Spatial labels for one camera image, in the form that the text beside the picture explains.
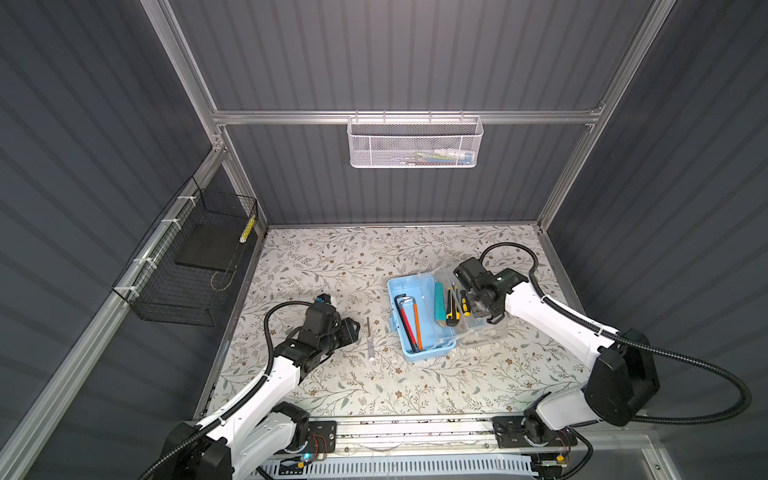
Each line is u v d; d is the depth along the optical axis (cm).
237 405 46
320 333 63
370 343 89
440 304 89
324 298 77
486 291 59
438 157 92
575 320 48
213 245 79
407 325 93
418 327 94
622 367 41
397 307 97
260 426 58
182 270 72
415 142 124
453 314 85
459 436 76
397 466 71
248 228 82
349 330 74
